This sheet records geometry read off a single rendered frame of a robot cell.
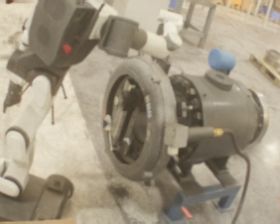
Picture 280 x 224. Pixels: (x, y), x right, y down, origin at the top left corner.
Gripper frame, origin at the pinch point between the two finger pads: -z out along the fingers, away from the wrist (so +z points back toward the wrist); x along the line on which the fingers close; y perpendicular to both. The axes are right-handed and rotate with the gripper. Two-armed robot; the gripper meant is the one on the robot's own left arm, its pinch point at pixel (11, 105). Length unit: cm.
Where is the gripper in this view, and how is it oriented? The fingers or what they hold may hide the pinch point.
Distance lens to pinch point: 198.5
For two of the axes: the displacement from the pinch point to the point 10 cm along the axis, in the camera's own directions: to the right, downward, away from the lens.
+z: 4.0, -7.0, -6.0
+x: 5.8, -3.2, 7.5
